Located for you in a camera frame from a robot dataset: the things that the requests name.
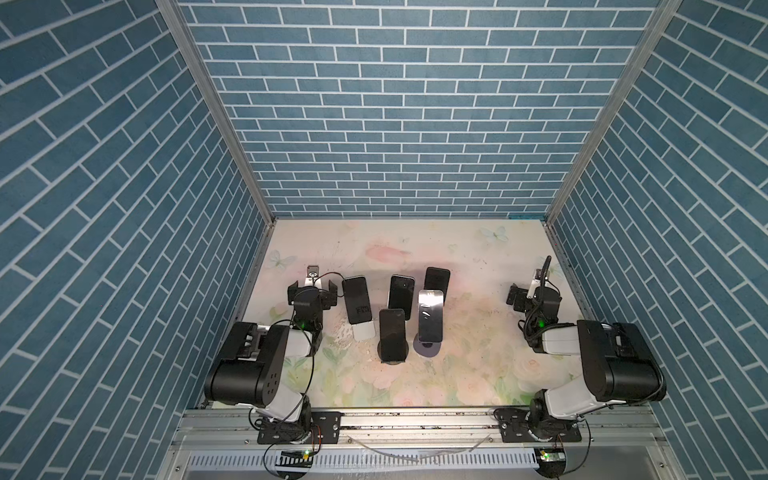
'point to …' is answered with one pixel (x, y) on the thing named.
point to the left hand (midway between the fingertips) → (314, 280)
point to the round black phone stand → (392, 349)
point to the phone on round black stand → (392, 322)
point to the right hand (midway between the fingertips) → (529, 284)
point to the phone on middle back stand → (401, 294)
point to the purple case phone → (430, 315)
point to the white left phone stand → (363, 331)
